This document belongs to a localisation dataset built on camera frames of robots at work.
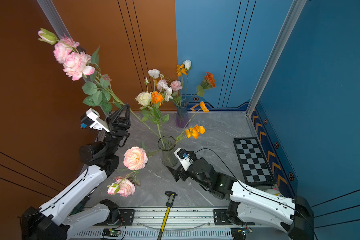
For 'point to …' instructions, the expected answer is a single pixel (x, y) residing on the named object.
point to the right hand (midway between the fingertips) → (173, 159)
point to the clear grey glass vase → (167, 144)
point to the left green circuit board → (109, 232)
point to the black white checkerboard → (256, 169)
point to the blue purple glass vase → (182, 118)
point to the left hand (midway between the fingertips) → (128, 107)
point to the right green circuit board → (240, 233)
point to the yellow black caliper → (169, 204)
